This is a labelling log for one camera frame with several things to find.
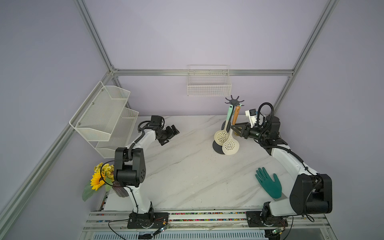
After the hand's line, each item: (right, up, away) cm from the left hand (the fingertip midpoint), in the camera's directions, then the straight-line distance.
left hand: (174, 136), depth 95 cm
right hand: (+35, +5, -15) cm, 38 cm away
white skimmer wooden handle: (+36, -6, -6) cm, 37 cm away
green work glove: (+60, -30, -9) cm, 67 cm away
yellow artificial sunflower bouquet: (-26, -15, -32) cm, 44 cm away
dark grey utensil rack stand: (+27, -7, -2) cm, 28 cm away
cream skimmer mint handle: (+29, 0, -4) cm, 30 cm away
